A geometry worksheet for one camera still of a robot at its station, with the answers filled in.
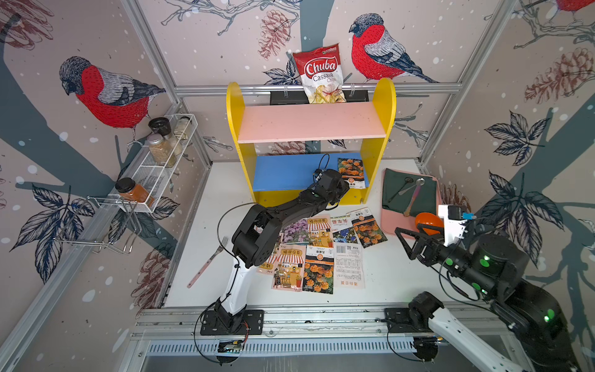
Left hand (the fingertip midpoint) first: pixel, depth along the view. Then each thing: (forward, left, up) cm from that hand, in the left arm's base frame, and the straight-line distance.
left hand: (355, 181), depth 91 cm
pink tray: (-8, -17, -16) cm, 25 cm away
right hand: (-29, -6, +17) cm, 35 cm away
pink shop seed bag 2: (-31, +26, -16) cm, 44 cm away
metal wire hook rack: (-29, +72, +19) cm, 80 cm away
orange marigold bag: (+8, 0, -2) cm, 8 cm away
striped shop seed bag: (-14, +14, -17) cm, 26 cm away
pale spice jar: (+12, +67, +18) cm, 70 cm away
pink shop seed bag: (-28, +33, -16) cm, 47 cm away
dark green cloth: (+3, -37, -18) cm, 41 cm away
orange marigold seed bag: (-15, -7, -17) cm, 23 cm away
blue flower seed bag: (-14, +4, -17) cm, 22 cm away
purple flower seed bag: (-14, +23, -16) cm, 32 cm away
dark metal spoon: (+14, -30, -15) cm, 36 cm away
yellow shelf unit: (+35, +31, -11) cm, 48 cm away
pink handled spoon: (+12, -36, -15) cm, 41 cm away
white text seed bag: (-28, +4, -16) cm, 33 cm away
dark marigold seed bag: (-29, +15, -17) cm, 37 cm away
